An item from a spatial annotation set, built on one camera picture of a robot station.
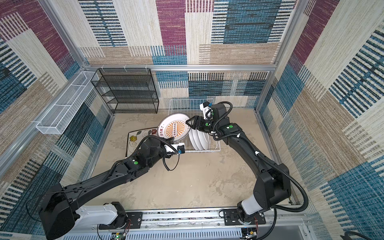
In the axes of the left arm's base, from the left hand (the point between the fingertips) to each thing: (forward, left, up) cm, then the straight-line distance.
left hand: (170, 133), depth 77 cm
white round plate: (+7, -1, -2) cm, 7 cm away
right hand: (+3, -10, +2) cm, 10 cm away
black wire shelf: (+45, +35, -7) cm, 57 cm away
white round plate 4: (+4, -18, -13) cm, 23 cm away
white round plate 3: (+2, -14, -9) cm, 17 cm away
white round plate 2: (+2, -10, -9) cm, 14 cm away
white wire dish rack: (+38, -13, -18) cm, 44 cm away
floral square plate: (+12, +28, -22) cm, 38 cm away
